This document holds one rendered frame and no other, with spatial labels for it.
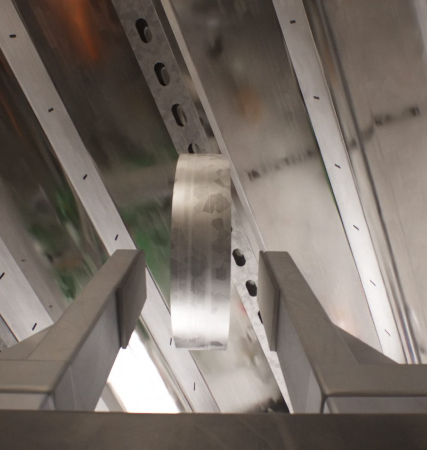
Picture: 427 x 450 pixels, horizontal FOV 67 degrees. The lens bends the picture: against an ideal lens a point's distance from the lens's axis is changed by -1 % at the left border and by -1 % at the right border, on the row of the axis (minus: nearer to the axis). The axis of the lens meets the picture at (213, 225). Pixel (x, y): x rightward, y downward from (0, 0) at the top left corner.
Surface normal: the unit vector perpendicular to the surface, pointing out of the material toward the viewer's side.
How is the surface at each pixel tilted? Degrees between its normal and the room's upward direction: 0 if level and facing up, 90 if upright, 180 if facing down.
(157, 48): 180
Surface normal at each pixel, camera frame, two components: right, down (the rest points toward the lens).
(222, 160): 0.01, -0.85
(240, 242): 0.00, 0.27
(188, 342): 0.00, 0.74
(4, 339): 0.92, -0.37
